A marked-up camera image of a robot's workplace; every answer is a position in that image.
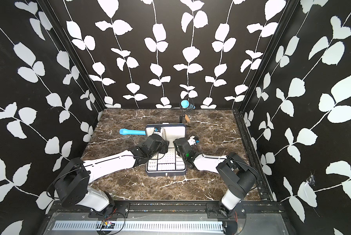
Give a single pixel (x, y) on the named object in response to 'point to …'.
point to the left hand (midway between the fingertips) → (166, 139)
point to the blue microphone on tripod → (187, 107)
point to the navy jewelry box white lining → (170, 164)
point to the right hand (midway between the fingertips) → (172, 136)
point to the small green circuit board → (107, 224)
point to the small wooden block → (187, 118)
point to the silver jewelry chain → (163, 134)
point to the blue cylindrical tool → (124, 131)
